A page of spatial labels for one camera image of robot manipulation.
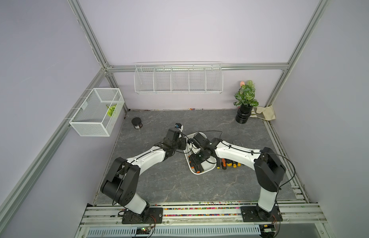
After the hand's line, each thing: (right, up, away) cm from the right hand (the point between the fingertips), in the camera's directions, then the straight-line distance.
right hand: (193, 159), depth 87 cm
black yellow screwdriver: (+16, -3, +2) cm, 16 cm away
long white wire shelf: (-8, +53, +12) cm, 55 cm away
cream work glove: (+62, +30, +32) cm, 76 cm away
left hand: (-5, +11, +3) cm, 12 cm away
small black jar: (-42, +23, +22) cm, 53 cm away
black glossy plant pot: (+37, +29, +19) cm, 50 cm away
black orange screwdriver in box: (+3, -5, -2) cm, 6 cm away
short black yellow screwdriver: (+22, -4, +2) cm, 22 cm away
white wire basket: (-53, +27, -5) cm, 60 cm away
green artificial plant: (+33, +39, +4) cm, 51 cm away
